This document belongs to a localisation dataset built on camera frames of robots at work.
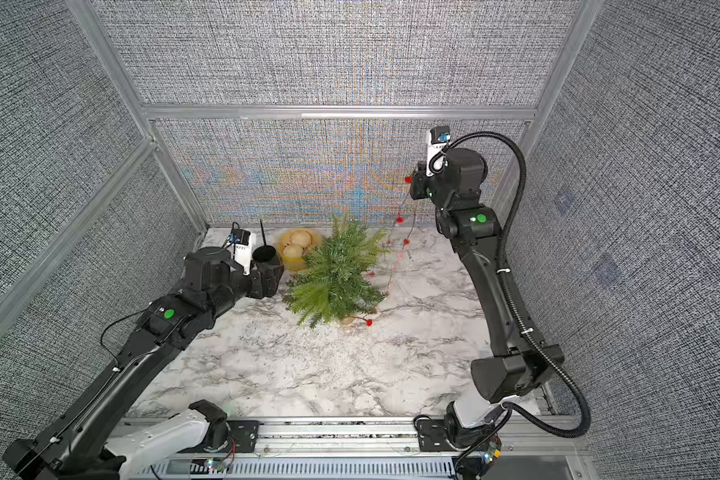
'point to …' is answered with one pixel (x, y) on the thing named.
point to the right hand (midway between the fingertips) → (426, 152)
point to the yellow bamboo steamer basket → (296, 264)
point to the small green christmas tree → (336, 285)
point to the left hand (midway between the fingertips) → (274, 263)
